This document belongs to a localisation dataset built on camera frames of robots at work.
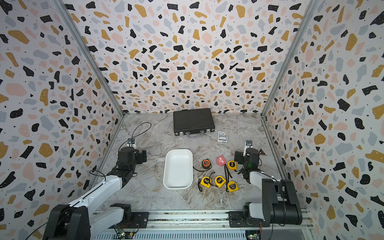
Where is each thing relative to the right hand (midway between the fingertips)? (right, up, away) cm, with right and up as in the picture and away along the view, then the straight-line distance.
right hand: (246, 151), depth 93 cm
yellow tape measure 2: (-18, -16, -8) cm, 25 cm away
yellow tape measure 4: (-9, -8, -2) cm, 12 cm away
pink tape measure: (-16, -6, +1) cm, 17 cm away
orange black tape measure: (-25, -7, -3) cm, 26 cm away
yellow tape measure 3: (-11, -18, -10) cm, 23 cm away
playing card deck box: (-13, +8, +13) cm, 21 cm away
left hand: (-67, +2, -6) cm, 67 cm away
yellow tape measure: (-26, -16, -8) cm, 32 cm away
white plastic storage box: (-42, -10, -3) cm, 44 cm away
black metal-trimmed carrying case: (-34, +18, +16) cm, 42 cm away
